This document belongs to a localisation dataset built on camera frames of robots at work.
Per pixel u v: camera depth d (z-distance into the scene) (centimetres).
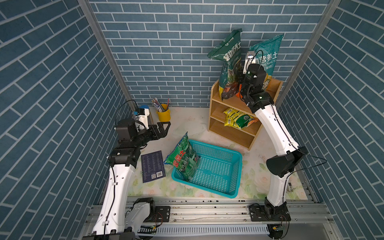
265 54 68
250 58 57
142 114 59
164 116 109
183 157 77
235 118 87
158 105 99
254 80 52
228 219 73
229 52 65
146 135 59
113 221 37
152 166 89
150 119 100
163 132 61
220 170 89
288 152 48
